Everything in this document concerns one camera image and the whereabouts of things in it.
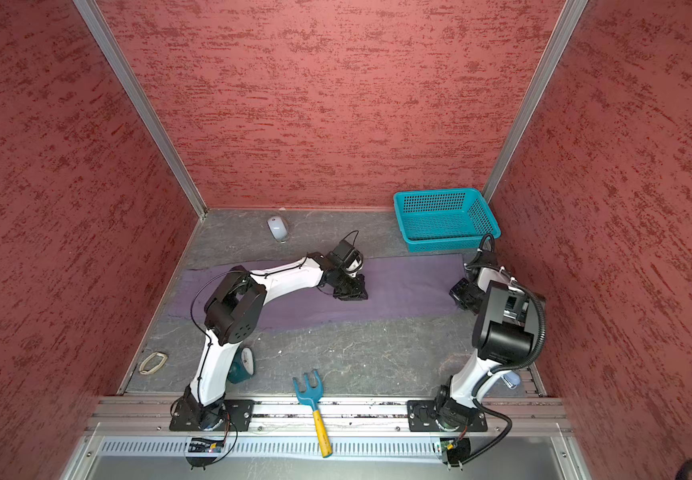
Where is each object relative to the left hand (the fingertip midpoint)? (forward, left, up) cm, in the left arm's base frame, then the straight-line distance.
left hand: (366, 301), depth 92 cm
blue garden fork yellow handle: (-27, +14, -1) cm, 30 cm away
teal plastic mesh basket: (+38, -32, -2) cm, 50 cm away
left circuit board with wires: (-37, +41, -6) cm, 56 cm away
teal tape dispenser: (-21, +33, +3) cm, 39 cm away
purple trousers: (+6, -13, -2) cm, 14 cm away
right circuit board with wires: (-37, -22, -4) cm, 44 cm away
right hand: (+1, -29, -3) cm, 29 cm away
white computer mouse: (+27, +32, +4) cm, 42 cm away
